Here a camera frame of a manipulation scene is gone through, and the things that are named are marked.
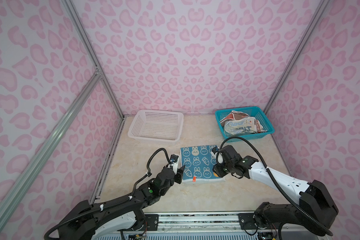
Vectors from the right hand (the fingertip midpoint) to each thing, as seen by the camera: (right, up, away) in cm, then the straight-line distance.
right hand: (215, 167), depth 83 cm
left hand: (-17, +2, -4) cm, 17 cm away
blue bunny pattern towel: (-8, -1, +10) cm, 13 cm away
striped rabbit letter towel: (+24, +23, +23) cm, 41 cm away
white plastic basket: (-35, +23, +30) cm, 52 cm away
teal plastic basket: (+36, +34, +30) cm, 58 cm away
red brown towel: (+20, +31, +27) cm, 45 cm away
